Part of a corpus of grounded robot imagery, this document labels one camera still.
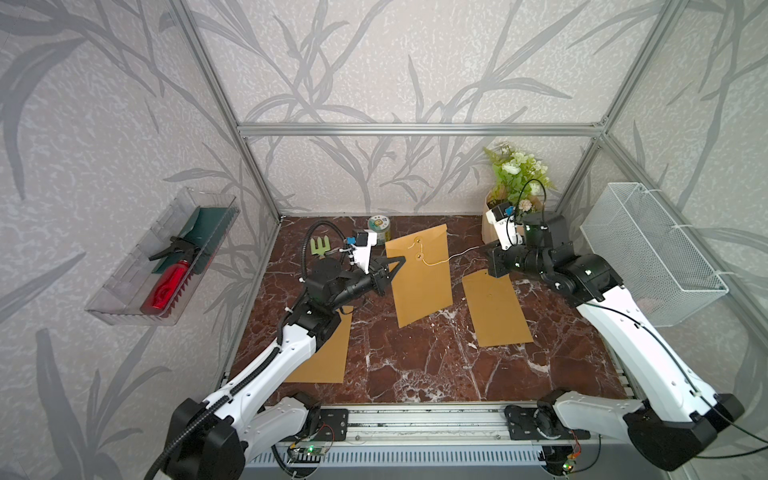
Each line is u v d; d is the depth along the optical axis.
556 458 0.72
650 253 0.64
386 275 0.66
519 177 0.93
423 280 0.72
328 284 0.54
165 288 0.60
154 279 0.61
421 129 0.97
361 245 0.61
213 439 0.38
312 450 0.71
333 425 0.74
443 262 0.72
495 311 0.94
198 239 0.72
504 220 0.58
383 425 0.75
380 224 1.08
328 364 0.85
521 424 0.73
